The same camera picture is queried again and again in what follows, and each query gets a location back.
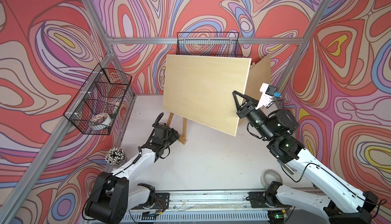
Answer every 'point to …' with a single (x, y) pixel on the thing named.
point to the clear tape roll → (262, 177)
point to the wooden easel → (181, 138)
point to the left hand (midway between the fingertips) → (176, 135)
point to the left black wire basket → (95, 106)
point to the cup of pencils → (116, 156)
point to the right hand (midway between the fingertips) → (232, 96)
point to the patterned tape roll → (104, 118)
